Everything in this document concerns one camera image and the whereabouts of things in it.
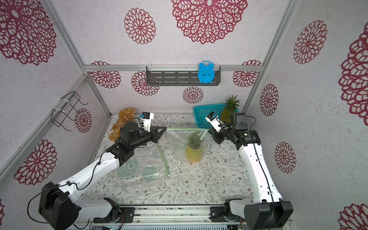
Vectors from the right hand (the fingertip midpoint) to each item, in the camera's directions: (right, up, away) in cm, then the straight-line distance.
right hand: (212, 127), depth 74 cm
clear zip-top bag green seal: (-37, -23, +13) cm, 45 cm away
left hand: (-25, 0, 0) cm, 25 cm away
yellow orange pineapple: (-9, -13, +6) cm, 16 cm away
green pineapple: (+18, +14, +25) cm, 34 cm away
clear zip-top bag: (-17, -5, 0) cm, 18 cm away
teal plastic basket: (0, +13, +42) cm, 44 cm away
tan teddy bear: (-59, +9, +33) cm, 68 cm away
